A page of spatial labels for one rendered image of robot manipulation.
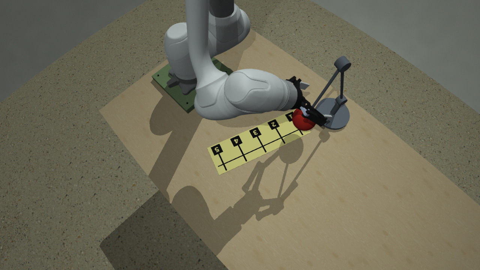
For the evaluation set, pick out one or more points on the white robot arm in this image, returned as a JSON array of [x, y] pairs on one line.
[[211, 28]]

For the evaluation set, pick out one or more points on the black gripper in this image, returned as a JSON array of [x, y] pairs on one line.
[[309, 112]]

